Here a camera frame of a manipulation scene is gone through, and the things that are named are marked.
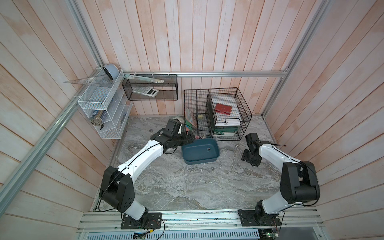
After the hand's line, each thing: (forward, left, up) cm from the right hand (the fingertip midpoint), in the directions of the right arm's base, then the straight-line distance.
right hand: (247, 158), depth 94 cm
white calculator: (+34, +63, +26) cm, 76 cm away
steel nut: (-8, +36, -1) cm, 37 cm away
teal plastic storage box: (+5, +30, -1) cm, 30 cm away
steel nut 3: (+7, +24, -1) cm, 25 cm away
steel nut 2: (-7, +23, -1) cm, 24 cm away
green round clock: (+32, +45, +2) cm, 55 cm away
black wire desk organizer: (+21, +16, +19) cm, 33 cm away
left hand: (+2, +37, +16) cm, 41 cm away
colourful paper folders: (+27, +37, +6) cm, 46 cm away
